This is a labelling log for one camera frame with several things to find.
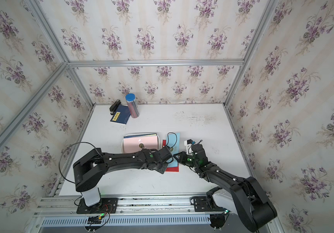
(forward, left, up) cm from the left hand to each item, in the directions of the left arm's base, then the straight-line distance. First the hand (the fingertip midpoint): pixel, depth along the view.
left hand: (165, 168), depth 85 cm
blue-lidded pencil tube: (+41, +24, +18) cm, 51 cm away
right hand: (+5, -5, +6) cm, 9 cm away
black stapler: (+49, +41, +3) cm, 64 cm away
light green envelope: (+19, +12, +6) cm, 23 cm away
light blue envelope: (+10, -4, +15) cm, 18 cm away
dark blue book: (+42, +34, 0) cm, 54 cm away
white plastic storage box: (+15, +20, +5) cm, 26 cm away
